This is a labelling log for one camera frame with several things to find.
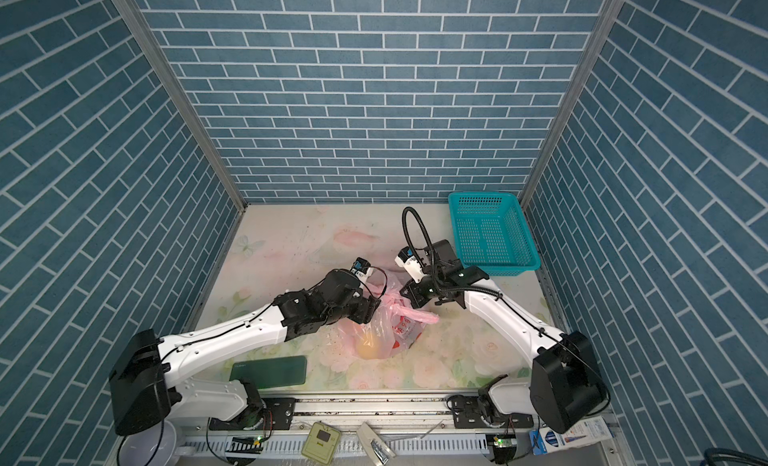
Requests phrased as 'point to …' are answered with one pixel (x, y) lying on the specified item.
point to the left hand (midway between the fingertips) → (374, 299)
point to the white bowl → (139, 447)
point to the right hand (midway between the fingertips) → (400, 288)
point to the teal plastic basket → (493, 232)
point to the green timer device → (321, 443)
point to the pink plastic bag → (392, 325)
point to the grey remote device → (377, 448)
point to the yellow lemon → (368, 352)
